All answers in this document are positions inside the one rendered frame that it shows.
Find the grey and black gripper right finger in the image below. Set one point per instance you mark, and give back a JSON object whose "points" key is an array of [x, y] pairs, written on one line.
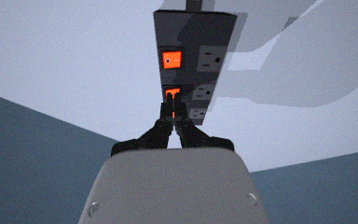
{"points": [[190, 135]]}

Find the black power strip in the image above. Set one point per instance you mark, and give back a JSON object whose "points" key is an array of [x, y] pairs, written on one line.
{"points": [[191, 45]]}

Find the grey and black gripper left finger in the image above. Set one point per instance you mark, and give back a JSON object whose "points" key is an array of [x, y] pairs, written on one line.
{"points": [[156, 137]]}

